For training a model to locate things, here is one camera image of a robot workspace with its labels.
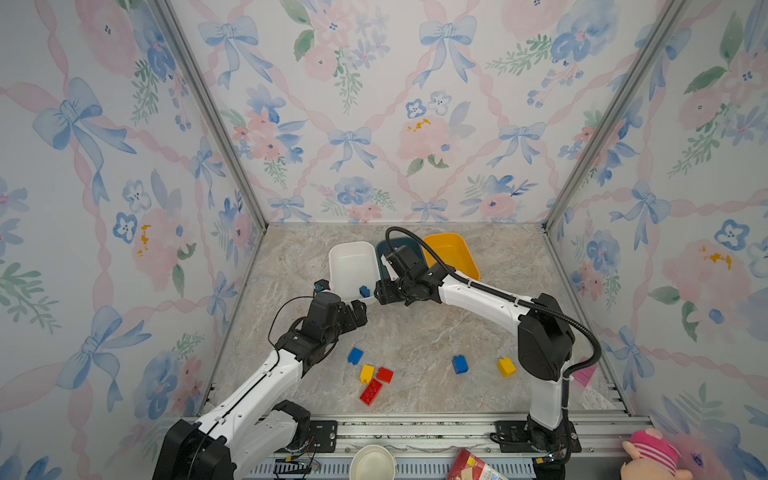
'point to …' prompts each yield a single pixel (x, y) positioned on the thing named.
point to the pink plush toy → (654, 457)
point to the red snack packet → (466, 465)
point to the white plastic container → (353, 270)
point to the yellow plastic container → (452, 250)
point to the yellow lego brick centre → (367, 374)
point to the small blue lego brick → (364, 291)
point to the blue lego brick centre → (460, 364)
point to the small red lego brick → (384, 375)
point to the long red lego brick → (371, 392)
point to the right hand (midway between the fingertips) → (381, 289)
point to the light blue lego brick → (355, 356)
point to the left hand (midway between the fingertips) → (354, 307)
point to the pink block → (584, 375)
